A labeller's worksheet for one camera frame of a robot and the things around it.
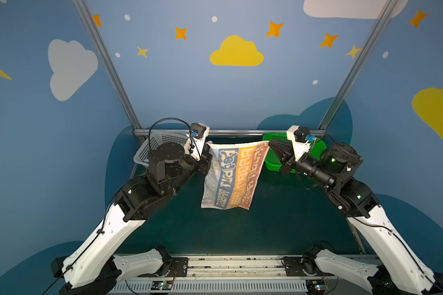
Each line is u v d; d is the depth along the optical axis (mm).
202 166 479
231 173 598
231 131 1868
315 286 713
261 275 737
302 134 420
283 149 509
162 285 706
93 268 353
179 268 734
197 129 417
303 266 675
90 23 722
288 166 473
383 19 720
